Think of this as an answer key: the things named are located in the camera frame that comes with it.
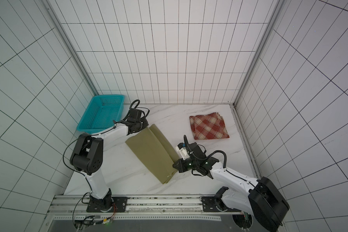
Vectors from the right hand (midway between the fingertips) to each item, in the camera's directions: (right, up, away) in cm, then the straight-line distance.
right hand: (173, 162), depth 81 cm
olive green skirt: (-14, +7, +7) cm, 17 cm away
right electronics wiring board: (+36, -26, -10) cm, 45 cm away
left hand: (-20, +20, +17) cm, 33 cm away
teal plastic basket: (-59, +29, +33) cm, 74 cm away
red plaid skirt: (+27, +19, +23) cm, 40 cm away
